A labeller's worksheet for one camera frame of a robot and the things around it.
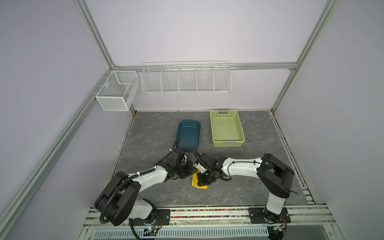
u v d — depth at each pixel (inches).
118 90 37.9
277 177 18.5
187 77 39.0
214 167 26.2
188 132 44.1
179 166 29.5
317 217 29.3
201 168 28.6
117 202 16.6
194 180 32.7
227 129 42.7
